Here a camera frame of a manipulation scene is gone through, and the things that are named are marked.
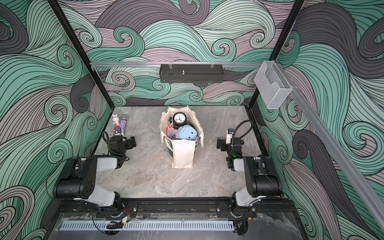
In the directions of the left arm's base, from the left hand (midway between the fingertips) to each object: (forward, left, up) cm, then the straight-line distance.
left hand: (125, 136), depth 93 cm
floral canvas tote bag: (-16, -37, +10) cm, 41 cm away
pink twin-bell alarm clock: (-1, -30, +7) cm, 31 cm away
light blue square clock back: (-8, -39, +17) cm, 44 cm away
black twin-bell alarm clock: (+2, -35, +15) cm, 38 cm away
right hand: (0, -64, -1) cm, 64 cm away
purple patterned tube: (+14, +7, -5) cm, 16 cm away
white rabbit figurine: (+12, +12, -7) cm, 19 cm away
